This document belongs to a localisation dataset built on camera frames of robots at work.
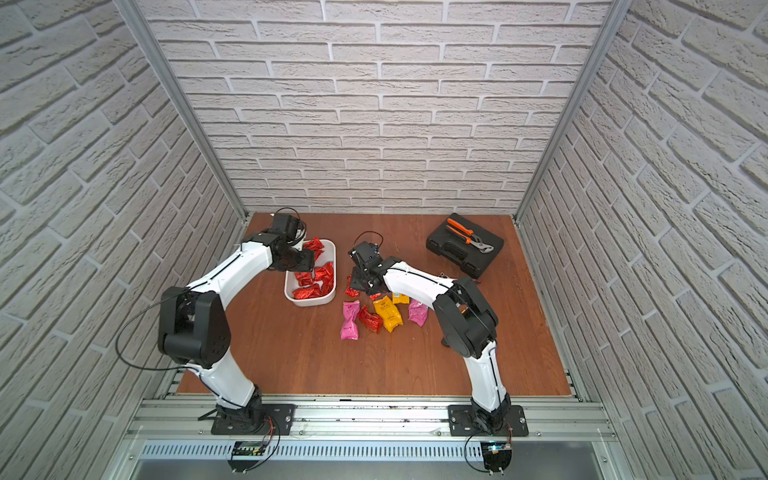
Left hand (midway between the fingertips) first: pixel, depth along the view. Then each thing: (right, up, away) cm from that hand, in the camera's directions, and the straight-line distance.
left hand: (301, 252), depth 89 cm
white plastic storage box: (+3, 0, +16) cm, 17 cm away
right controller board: (+54, -49, -18) cm, 75 cm away
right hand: (+14, -9, +6) cm, 18 cm away
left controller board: (-9, -49, -16) cm, 52 cm away
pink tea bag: (+15, -23, -3) cm, 28 cm away
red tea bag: (+15, -13, +7) cm, 21 cm away
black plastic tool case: (+46, +3, +15) cm, 48 cm away
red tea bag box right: (-2, -9, +9) cm, 12 cm away
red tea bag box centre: (+5, -8, +10) cm, 13 cm away
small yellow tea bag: (+27, -19, +1) cm, 33 cm away
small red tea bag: (+22, -21, -1) cm, 30 cm away
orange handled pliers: (+56, +5, +15) cm, 58 cm away
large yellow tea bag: (+30, -15, +4) cm, 34 cm away
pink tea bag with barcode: (+36, -19, +1) cm, 40 cm away
